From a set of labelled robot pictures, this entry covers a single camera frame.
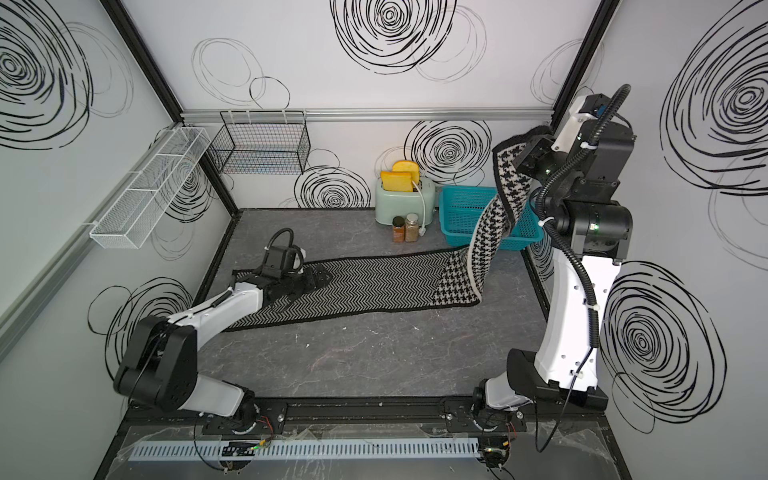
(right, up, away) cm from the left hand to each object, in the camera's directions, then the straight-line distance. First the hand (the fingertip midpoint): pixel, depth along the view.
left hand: (322, 280), depth 90 cm
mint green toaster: (+22, +25, +16) cm, 36 cm away
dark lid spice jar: (+24, +18, +15) cm, 33 cm away
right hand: (+47, +32, -37) cm, 67 cm away
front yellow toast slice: (+23, +33, +14) cm, 43 cm away
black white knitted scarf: (+21, -1, +9) cm, 23 cm away
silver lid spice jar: (+28, +15, +15) cm, 36 cm away
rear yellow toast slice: (+27, +38, +16) cm, 50 cm away
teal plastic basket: (+49, +25, +30) cm, 63 cm away
